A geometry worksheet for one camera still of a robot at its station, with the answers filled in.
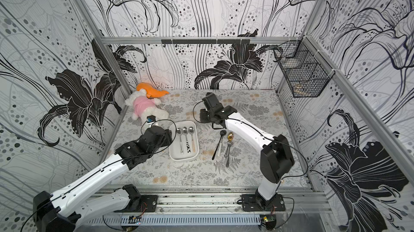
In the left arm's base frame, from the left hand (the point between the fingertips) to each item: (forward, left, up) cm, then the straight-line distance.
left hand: (169, 137), depth 79 cm
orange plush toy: (+42, +23, -12) cm, 49 cm away
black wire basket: (+35, -73, +15) cm, 83 cm away
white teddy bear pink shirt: (+24, +22, -6) cm, 33 cm away
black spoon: (+12, -28, -15) cm, 34 cm away
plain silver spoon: (+5, -32, -15) cm, 35 cm away
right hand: (+14, -17, +1) cm, 22 cm away
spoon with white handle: (+11, -2, -13) cm, 17 cm away
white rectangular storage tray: (+2, -6, -14) cm, 16 cm away
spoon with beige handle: (+11, -9, -13) cm, 19 cm away
